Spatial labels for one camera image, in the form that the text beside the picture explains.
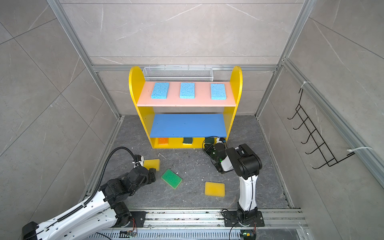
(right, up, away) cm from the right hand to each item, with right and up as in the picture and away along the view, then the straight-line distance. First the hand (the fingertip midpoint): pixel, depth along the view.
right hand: (203, 143), depth 101 cm
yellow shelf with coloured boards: (-14, +21, +13) cm, 28 cm away
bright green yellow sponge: (-19, -19, -15) cm, 32 cm away
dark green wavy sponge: (+4, +2, 0) cm, 4 cm away
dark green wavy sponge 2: (-11, +2, +1) cm, 11 cm away
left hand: (-30, -11, -22) cm, 39 cm away
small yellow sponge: (-33, -13, -6) cm, 36 cm away
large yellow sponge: (+5, -24, -17) cm, 30 cm away
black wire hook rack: (+48, -3, -42) cm, 64 cm away
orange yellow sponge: (-28, +1, 0) cm, 28 cm away
